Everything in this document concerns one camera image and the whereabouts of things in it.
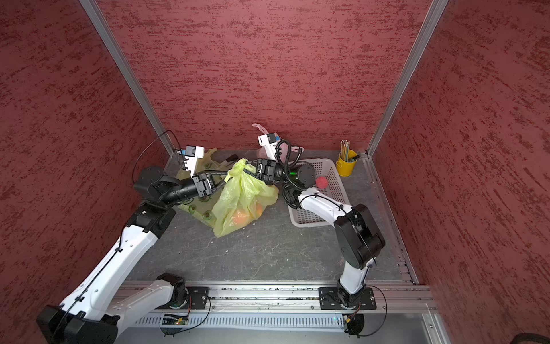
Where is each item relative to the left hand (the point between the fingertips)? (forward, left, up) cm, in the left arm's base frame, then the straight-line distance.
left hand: (231, 180), depth 61 cm
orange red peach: (-5, -1, -15) cm, 16 cm away
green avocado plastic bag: (-2, -3, -6) cm, 7 cm away
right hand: (+2, -2, +2) cm, 3 cm away
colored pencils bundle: (+37, -46, -24) cm, 64 cm away
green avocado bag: (+11, +22, -37) cm, 45 cm away
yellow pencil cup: (+32, -47, -32) cm, 66 cm away
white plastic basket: (+19, -40, -32) cm, 55 cm away
